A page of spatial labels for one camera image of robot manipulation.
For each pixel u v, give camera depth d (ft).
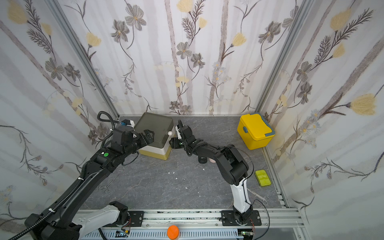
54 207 1.31
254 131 3.09
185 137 2.45
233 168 1.71
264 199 2.64
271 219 2.48
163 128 2.86
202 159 3.07
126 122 2.12
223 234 2.30
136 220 2.41
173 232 2.05
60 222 1.26
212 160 3.05
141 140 2.12
